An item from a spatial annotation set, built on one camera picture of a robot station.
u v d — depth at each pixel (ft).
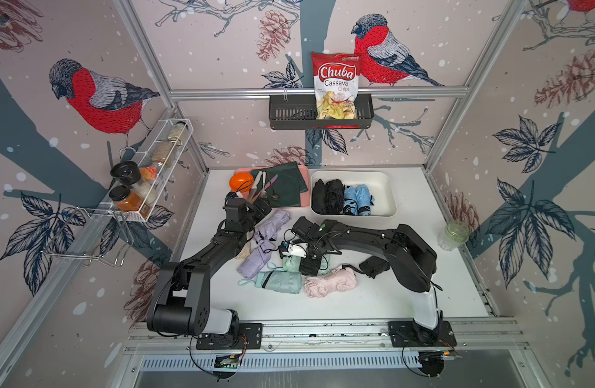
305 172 3.91
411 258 1.69
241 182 3.74
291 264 2.79
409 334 2.42
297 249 2.61
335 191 3.40
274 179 3.84
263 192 3.62
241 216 2.44
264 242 3.03
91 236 1.89
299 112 3.51
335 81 2.70
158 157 2.50
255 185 3.72
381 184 3.64
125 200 1.97
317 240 2.18
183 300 1.40
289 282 2.67
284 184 3.75
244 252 2.88
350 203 3.28
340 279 2.62
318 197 3.40
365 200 3.32
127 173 2.03
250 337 2.39
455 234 3.02
